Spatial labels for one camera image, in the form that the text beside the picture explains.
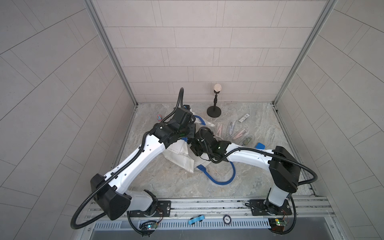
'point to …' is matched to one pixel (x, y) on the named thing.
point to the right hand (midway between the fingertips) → (184, 143)
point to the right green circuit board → (277, 224)
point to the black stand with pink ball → (215, 111)
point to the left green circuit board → (148, 226)
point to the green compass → (247, 140)
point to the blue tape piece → (191, 221)
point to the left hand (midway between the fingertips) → (196, 127)
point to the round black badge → (227, 219)
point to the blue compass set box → (260, 146)
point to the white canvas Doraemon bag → (199, 122)
